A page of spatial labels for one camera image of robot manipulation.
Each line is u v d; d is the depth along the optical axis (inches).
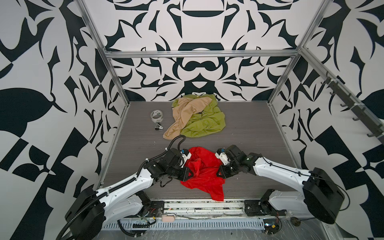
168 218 27.5
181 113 39.8
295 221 27.5
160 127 41.2
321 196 16.4
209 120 41.3
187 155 29.3
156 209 29.2
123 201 18.5
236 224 28.0
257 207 29.2
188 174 30.0
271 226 27.9
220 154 30.7
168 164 24.3
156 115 43.8
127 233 27.0
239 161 25.9
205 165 33.5
